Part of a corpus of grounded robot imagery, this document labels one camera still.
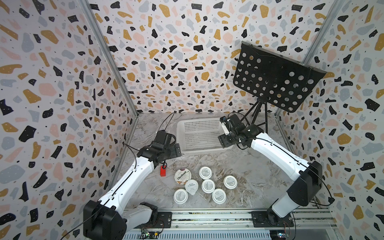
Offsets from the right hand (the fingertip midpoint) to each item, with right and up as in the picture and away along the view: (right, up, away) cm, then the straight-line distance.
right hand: (225, 137), depth 83 cm
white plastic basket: (-17, 0, +24) cm, 30 cm away
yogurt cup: (+2, -24, -3) cm, 24 cm away
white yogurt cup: (-24, -29, -7) cm, 38 cm away
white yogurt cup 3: (-10, -25, -3) cm, 27 cm away
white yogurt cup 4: (-4, -29, -7) cm, 30 cm away
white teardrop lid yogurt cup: (-19, -26, -3) cm, 32 cm away
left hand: (-29, -7, -1) cm, 29 cm away
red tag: (-36, -20, +7) cm, 42 cm away
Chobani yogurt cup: (-24, -21, +1) cm, 32 cm away
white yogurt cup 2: (-11, -20, +1) cm, 22 cm away
